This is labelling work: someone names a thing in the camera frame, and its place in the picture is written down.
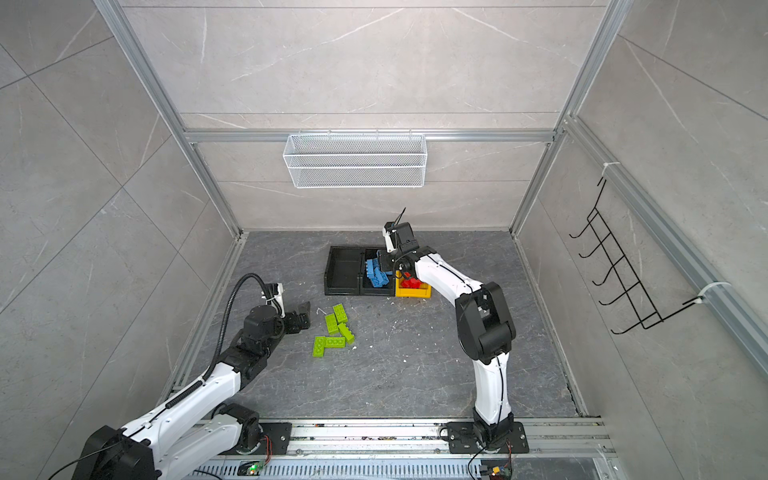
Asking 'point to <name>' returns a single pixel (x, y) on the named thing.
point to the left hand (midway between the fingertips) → (293, 298)
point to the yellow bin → (424, 291)
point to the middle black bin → (386, 264)
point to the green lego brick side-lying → (347, 333)
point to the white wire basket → (357, 160)
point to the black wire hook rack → (634, 291)
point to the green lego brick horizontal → (336, 342)
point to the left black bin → (343, 272)
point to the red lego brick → (410, 282)
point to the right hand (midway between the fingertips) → (382, 255)
